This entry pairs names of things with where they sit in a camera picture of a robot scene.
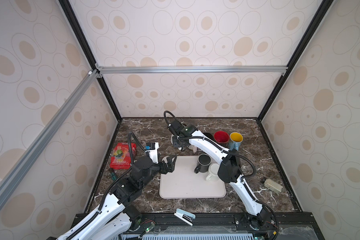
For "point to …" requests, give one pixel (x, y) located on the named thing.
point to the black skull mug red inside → (222, 138)
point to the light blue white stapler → (185, 216)
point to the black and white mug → (209, 135)
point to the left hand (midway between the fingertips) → (172, 155)
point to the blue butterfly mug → (235, 140)
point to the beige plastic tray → (183, 182)
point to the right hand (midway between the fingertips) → (178, 143)
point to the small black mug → (204, 160)
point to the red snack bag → (120, 159)
